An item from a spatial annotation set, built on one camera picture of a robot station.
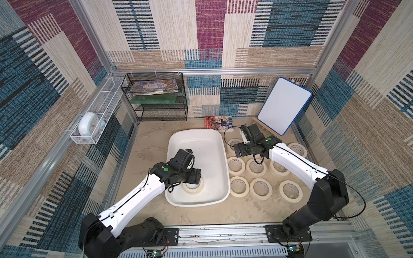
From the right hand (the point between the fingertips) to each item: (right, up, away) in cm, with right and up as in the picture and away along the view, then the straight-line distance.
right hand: (242, 146), depth 87 cm
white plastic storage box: (-17, -5, +14) cm, 23 cm away
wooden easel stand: (+18, +11, +19) cm, 28 cm away
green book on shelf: (-48, +27, +8) cm, 55 cm away
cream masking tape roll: (-26, -23, -4) cm, 35 cm away
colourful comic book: (-11, +14, +28) cm, 34 cm away
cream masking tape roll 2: (-4, +1, +16) cm, 16 cm away
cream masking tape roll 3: (+38, -3, +15) cm, 41 cm away
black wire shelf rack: (-48, +23, +34) cm, 63 cm away
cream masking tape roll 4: (-2, -12, +10) cm, 16 cm away
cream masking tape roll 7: (+10, -23, 0) cm, 25 cm away
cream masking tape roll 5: (+9, -14, +7) cm, 18 cm away
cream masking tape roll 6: (-2, -22, +1) cm, 22 cm away
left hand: (-25, -13, -8) cm, 30 cm away
